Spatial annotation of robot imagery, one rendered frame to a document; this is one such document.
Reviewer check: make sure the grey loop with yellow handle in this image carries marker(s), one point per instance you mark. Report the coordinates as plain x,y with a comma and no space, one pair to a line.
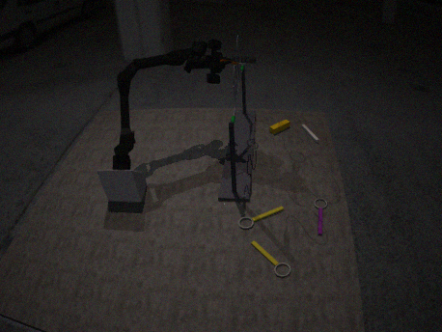
260,217
269,258

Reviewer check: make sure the grey flat bar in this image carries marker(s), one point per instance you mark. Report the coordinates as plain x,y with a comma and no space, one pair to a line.
310,133

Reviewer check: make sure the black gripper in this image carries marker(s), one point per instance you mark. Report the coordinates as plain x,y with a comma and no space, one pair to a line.
209,61

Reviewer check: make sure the yellow rectangular block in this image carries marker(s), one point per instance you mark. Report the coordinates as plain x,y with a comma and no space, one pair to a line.
279,126

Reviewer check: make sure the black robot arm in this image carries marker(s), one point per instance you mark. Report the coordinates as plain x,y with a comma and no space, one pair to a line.
121,160

